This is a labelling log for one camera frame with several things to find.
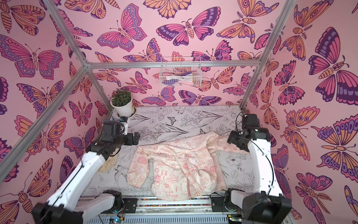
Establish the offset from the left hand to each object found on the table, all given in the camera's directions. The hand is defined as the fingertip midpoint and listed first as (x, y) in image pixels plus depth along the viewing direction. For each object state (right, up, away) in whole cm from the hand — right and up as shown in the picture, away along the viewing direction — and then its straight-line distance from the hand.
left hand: (133, 133), depth 80 cm
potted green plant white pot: (-16, +21, +23) cm, 35 cm away
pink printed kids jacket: (+28, -21, +2) cm, 35 cm away
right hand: (+58, -5, -4) cm, 58 cm away
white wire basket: (+27, +41, +16) cm, 52 cm away
